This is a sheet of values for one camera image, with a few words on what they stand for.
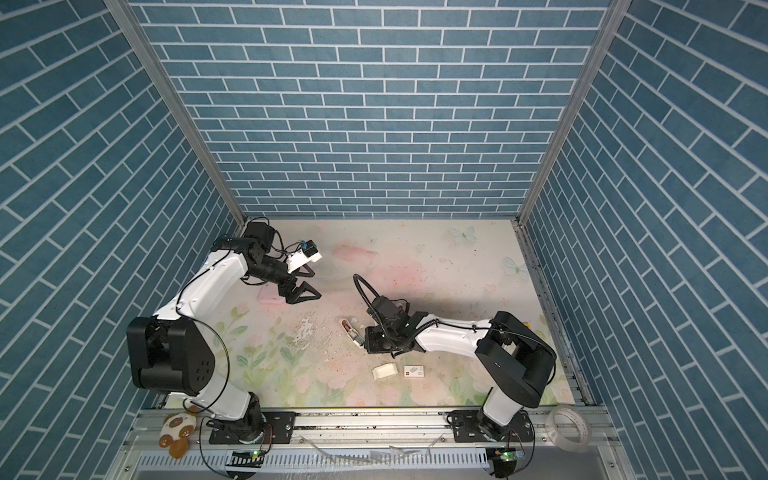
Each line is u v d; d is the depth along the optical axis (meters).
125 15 0.70
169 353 0.43
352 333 0.89
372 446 0.72
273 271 0.71
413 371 0.82
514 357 0.47
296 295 0.72
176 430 0.71
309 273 0.84
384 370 0.83
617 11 0.71
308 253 0.72
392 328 0.67
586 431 0.71
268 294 0.96
